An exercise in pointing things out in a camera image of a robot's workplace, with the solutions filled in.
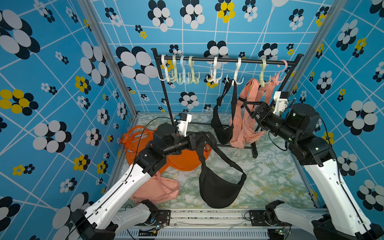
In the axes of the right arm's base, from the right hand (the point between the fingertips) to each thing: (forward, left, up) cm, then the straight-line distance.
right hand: (249, 107), depth 58 cm
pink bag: (-18, +43, -44) cm, 64 cm away
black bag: (-21, +11, -34) cm, 41 cm away
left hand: (-6, +17, -10) cm, 21 cm away
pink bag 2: (+15, -8, -32) cm, 36 cm away
